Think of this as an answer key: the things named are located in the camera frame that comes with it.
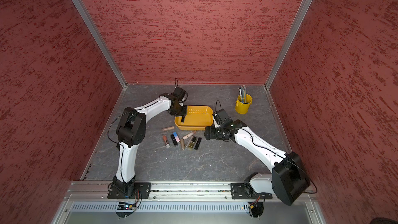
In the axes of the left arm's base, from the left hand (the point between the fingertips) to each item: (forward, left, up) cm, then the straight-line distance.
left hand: (183, 116), depth 99 cm
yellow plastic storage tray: (0, -9, -3) cm, 9 cm away
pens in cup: (+11, -39, +10) cm, 42 cm away
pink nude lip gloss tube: (-13, -4, -2) cm, 13 cm away
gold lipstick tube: (-18, -1, -2) cm, 18 cm away
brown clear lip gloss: (-15, +10, -3) cm, 18 cm away
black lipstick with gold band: (-1, +1, -2) cm, 2 cm away
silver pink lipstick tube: (-17, -5, -2) cm, 18 cm away
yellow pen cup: (+5, -39, +2) cm, 40 cm away
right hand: (-18, -18, +6) cm, 26 cm away
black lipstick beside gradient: (-17, +4, -2) cm, 18 cm away
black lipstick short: (-19, -10, -3) cm, 21 cm away
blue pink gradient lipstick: (-14, +3, -2) cm, 14 cm away
